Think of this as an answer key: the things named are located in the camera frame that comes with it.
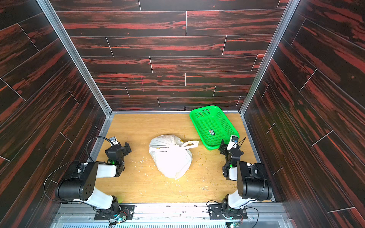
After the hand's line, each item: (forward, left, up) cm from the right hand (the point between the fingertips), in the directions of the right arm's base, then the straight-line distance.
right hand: (231, 141), depth 91 cm
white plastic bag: (-13, +38, +2) cm, 41 cm away
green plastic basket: (+20, +10, -9) cm, 24 cm away
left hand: (-4, +74, -3) cm, 74 cm away
